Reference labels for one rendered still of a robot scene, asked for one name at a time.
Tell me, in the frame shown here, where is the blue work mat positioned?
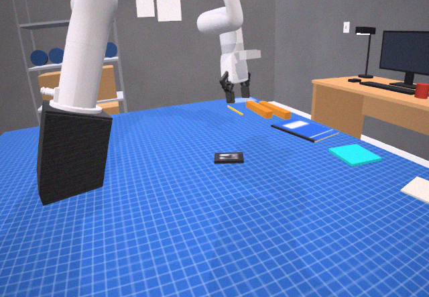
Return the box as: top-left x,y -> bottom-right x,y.
0,99 -> 429,297

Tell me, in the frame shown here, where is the cyan flat rectangular tile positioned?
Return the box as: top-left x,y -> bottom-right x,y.
328,144 -> 381,167

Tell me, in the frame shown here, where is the white flat tile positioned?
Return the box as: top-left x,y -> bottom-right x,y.
400,177 -> 429,204

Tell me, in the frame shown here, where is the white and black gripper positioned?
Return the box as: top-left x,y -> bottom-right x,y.
219,52 -> 251,103

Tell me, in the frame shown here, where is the orange rectangular bar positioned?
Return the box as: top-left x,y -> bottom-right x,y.
246,101 -> 273,119
259,101 -> 291,119

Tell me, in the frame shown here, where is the black plastic tile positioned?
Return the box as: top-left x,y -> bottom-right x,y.
214,152 -> 244,164

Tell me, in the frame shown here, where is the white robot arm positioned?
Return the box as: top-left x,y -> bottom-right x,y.
40,0 -> 261,114

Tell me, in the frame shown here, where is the blue notebook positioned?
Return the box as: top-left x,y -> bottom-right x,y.
271,118 -> 339,143

